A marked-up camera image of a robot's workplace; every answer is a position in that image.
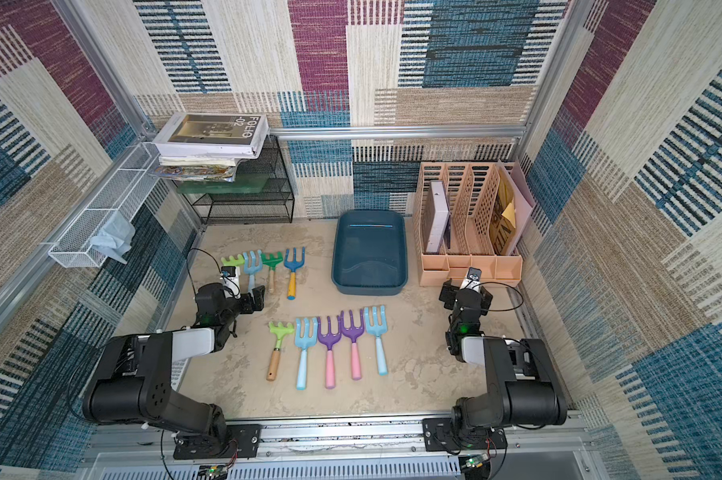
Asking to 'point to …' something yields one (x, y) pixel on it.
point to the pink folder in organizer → (524, 203)
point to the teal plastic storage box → (370, 255)
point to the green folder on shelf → (240, 185)
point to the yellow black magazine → (503, 225)
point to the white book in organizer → (442, 213)
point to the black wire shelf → (275, 203)
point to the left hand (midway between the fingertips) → (247, 287)
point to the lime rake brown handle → (239, 261)
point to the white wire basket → (122, 191)
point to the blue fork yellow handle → (293, 265)
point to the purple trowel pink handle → (330, 341)
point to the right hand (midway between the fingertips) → (467, 280)
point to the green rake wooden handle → (272, 260)
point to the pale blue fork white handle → (304, 341)
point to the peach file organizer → (452, 213)
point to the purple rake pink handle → (353, 332)
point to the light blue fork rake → (250, 267)
